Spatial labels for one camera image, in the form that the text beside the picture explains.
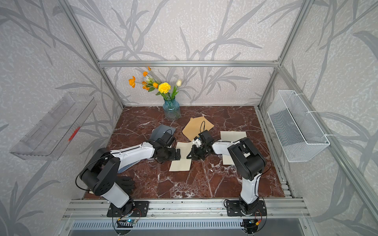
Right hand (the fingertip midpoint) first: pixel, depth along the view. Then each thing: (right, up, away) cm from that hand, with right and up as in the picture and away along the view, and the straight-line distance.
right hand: (186, 156), depth 89 cm
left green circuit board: (-28, -28, -17) cm, 44 cm away
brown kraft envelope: (+5, +18, +19) cm, 27 cm away
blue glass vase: (-12, +30, +16) cm, 36 cm away
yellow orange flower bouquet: (-27, +49, +12) cm, 57 cm away
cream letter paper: (-1, -4, -1) cm, 4 cm away
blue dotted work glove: (-19, +6, -36) cm, 41 cm away
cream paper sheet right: (+32, +11, +13) cm, 36 cm away
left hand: (-7, -1, +1) cm, 7 cm away
